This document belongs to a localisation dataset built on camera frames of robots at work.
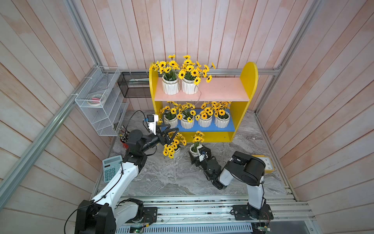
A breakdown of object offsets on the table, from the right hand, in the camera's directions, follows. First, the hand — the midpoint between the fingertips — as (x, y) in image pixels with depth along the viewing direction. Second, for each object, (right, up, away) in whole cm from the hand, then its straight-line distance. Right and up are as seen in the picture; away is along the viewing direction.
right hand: (195, 148), depth 90 cm
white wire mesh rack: (-49, +18, -13) cm, 54 cm away
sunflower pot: (-1, 0, -2) cm, 3 cm away
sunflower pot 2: (-14, 0, -7) cm, 15 cm away
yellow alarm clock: (+47, -11, 0) cm, 48 cm away
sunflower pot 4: (-6, +21, -2) cm, 22 cm away
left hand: (-12, +12, -20) cm, 26 cm away
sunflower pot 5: (+5, +19, -10) cm, 22 cm away
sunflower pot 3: (-16, +20, -2) cm, 25 cm away
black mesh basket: (-39, +40, 0) cm, 56 cm away
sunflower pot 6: (+16, +18, -2) cm, 24 cm away
